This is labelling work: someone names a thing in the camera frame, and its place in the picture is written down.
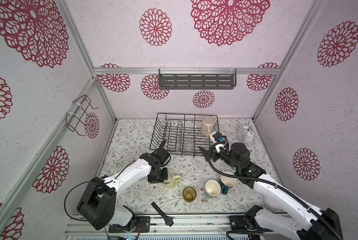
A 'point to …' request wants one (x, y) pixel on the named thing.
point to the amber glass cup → (189, 194)
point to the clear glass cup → (188, 144)
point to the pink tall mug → (207, 126)
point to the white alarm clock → (245, 135)
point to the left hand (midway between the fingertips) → (163, 182)
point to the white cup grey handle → (212, 187)
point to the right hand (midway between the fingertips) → (208, 139)
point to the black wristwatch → (168, 220)
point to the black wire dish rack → (185, 133)
